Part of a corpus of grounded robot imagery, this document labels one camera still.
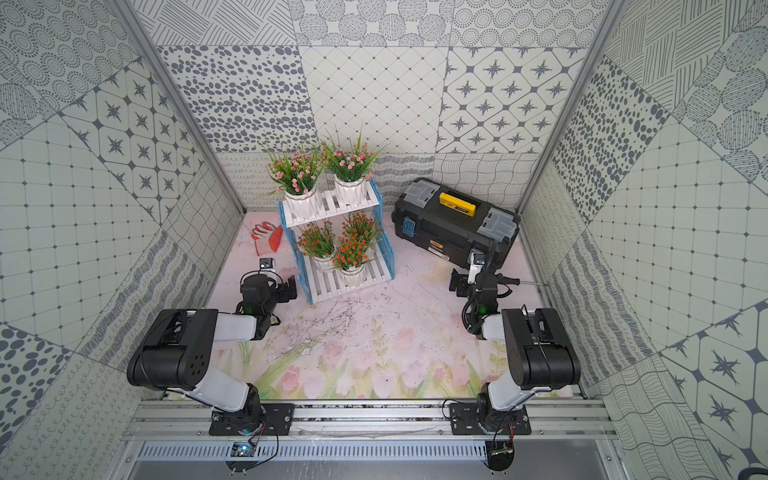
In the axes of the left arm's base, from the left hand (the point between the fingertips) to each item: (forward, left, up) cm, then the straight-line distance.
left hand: (285, 276), depth 95 cm
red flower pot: (+5, -12, +11) cm, 17 cm away
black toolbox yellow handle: (+14, -53, +10) cm, 56 cm away
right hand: (+3, -60, -1) cm, 60 cm away
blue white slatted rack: (0, -10, -5) cm, 11 cm away
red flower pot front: (+10, -24, +11) cm, 28 cm away
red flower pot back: (+1, -22, +9) cm, 24 cm away
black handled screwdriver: (+3, -76, -5) cm, 76 cm away
